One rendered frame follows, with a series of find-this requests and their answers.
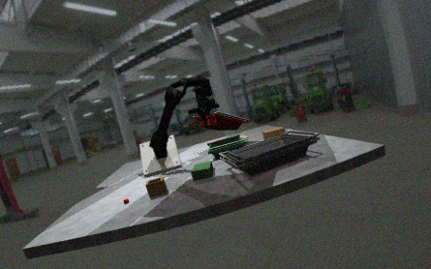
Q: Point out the green plastic tray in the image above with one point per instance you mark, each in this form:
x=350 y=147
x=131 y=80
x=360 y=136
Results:
x=236 y=146

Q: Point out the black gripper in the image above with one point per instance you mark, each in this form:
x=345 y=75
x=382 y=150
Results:
x=200 y=111

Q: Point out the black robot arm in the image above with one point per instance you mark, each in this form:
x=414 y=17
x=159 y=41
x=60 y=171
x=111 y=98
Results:
x=160 y=138

